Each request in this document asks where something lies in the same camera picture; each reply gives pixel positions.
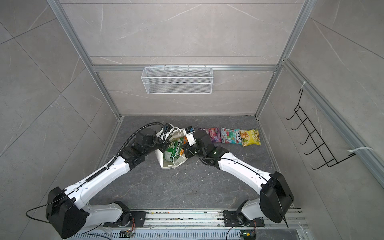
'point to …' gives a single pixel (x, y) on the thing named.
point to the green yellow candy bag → (173, 149)
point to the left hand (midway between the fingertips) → (170, 131)
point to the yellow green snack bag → (245, 138)
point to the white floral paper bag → (177, 160)
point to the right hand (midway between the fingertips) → (182, 145)
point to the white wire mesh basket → (177, 80)
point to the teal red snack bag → (229, 136)
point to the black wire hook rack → (314, 135)
